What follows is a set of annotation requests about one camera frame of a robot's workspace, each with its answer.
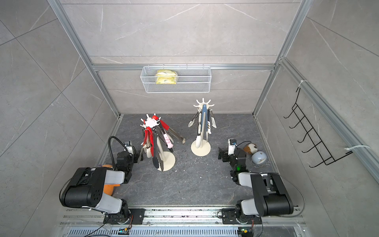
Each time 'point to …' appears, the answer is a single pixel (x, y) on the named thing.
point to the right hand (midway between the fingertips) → (227, 146)
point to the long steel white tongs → (141, 143)
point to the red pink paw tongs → (168, 140)
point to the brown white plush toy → (251, 148)
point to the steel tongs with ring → (191, 122)
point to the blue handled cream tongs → (205, 122)
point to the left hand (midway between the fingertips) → (133, 148)
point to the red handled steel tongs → (167, 127)
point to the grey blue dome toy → (258, 158)
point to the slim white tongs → (208, 120)
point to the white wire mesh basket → (190, 79)
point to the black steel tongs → (157, 159)
